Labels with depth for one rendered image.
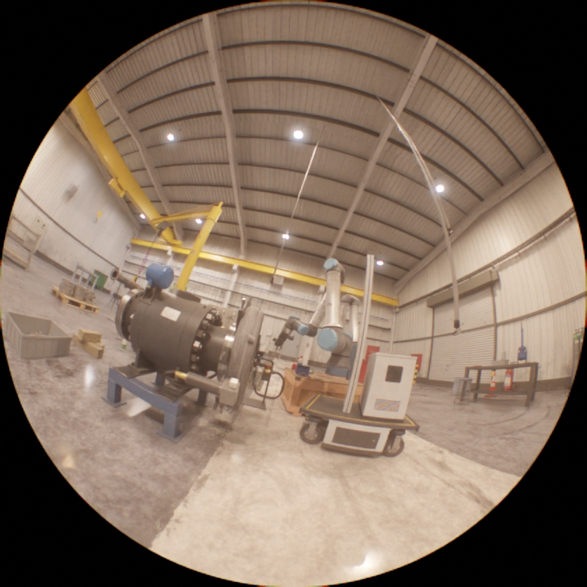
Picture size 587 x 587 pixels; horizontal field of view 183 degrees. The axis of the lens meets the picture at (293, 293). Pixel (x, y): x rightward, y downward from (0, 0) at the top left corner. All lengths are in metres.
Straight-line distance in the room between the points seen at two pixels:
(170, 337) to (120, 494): 0.92
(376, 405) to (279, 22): 8.63
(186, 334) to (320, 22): 7.88
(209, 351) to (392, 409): 1.36
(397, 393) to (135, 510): 1.60
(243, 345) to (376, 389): 1.00
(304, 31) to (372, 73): 2.53
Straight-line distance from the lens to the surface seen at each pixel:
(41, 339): 1.80
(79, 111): 11.95
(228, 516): 0.91
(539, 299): 8.47
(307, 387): 2.12
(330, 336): 1.22
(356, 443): 1.49
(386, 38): 7.55
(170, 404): 1.17
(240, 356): 1.00
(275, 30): 7.85
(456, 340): 9.99
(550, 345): 8.15
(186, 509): 0.90
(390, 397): 1.49
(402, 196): 9.95
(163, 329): 1.24
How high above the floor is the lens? 0.74
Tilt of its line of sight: 17 degrees up
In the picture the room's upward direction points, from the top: 14 degrees clockwise
